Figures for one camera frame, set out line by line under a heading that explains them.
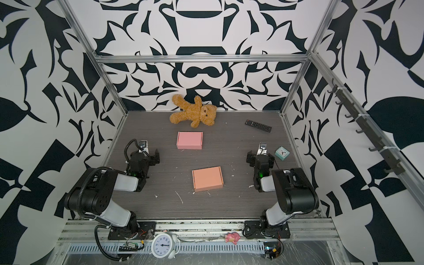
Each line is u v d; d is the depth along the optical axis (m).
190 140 1.02
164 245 0.69
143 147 0.80
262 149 0.80
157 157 0.87
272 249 0.71
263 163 0.74
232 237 0.70
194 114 1.11
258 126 1.11
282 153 0.97
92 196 0.45
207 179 0.87
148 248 0.71
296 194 0.46
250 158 0.85
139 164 0.71
